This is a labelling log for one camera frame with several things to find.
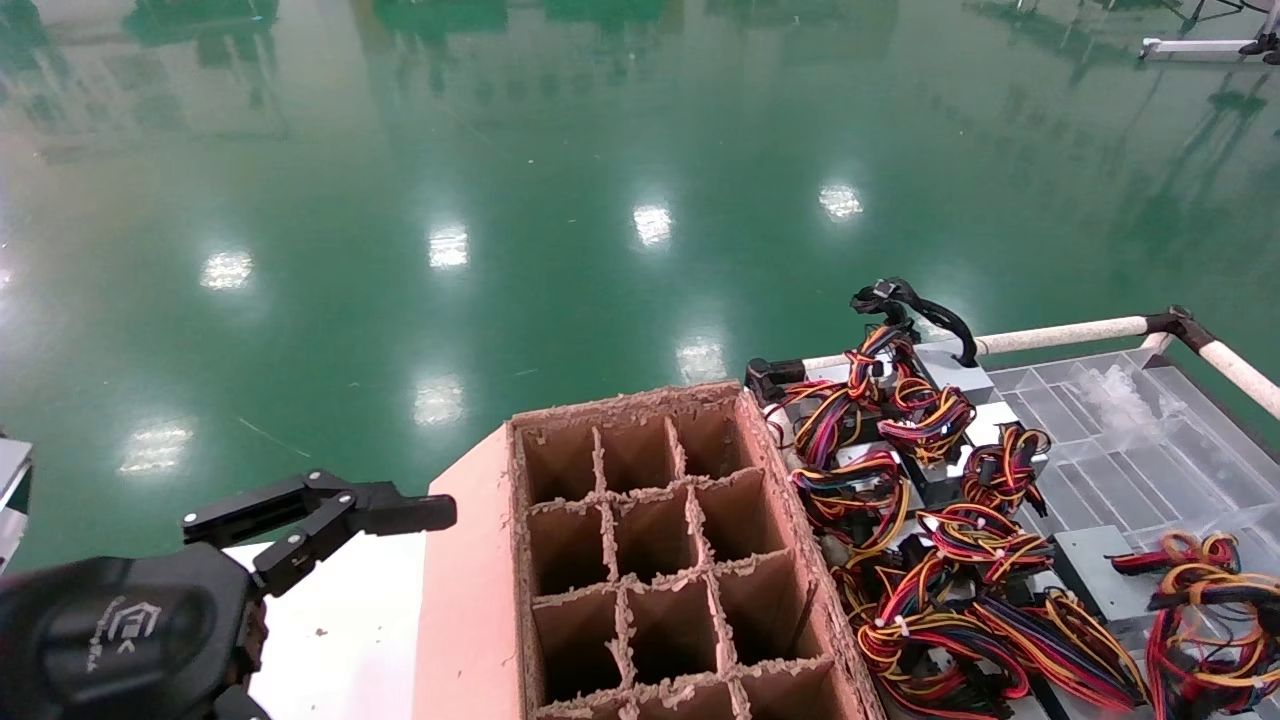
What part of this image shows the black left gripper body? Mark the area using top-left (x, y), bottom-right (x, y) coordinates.
top-left (0, 545), bottom-right (271, 720)

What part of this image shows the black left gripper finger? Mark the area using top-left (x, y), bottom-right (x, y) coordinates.
top-left (183, 472), bottom-right (357, 548)
top-left (255, 483), bottom-right (458, 599)

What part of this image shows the brown cardboard divider box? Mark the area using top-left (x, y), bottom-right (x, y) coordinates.
top-left (413, 380), bottom-right (886, 720)

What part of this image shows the black plug connector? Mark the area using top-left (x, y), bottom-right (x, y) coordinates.
top-left (745, 358), bottom-right (807, 403)

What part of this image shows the clear plastic divider tray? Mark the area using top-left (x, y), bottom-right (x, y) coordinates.
top-left (985, 345), bottom-right (1280, 561)

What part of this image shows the grey metal power supply box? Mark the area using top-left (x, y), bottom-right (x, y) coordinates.
top-left (1053, 525), bottom-right (1153, 623)

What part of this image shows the crumpled clear plastic bag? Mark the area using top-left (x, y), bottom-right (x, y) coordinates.
top-left (1075, 362), bottom-right (1166, 441)

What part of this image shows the black pipe joint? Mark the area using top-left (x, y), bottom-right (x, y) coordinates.
top-left (1145, 305), bottom-right (1216, 351)

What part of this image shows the power supply with coloured wires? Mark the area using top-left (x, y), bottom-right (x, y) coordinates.
top-left (780, 380), bottom-right (866, 471)
top-left (845, 325), bottom-right (993, 403)
top-left (835, 555), bottom-right (1031, 720)
top-left (1110, 530), bottom-right (1280, 720)
top-left (962, 425), bottom-right (1053, 516)
top-left (880, 380), bottom-right (976, 463)
top-left (918, 503), bottom-right (1055, 588)
top-left (975, 588), bottom-right (1151, 715)
top-left (793, 450), bottom-right (913, 563)

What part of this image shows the black power cable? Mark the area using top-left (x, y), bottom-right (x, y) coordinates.
top-left (850, 278), bottom-right (979, 368)

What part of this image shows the long white frame pipe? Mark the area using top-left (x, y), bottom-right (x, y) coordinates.
top-left (800, 315), bottom-right (1151, 373)

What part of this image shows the short white frame pipe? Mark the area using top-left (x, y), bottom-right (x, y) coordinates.
top-left (1195, 340), bottom-right (1280, 421)

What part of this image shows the white metal floor frame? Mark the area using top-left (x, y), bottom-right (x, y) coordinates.
top-left (1140, 33), bottom-right (1280, 67)

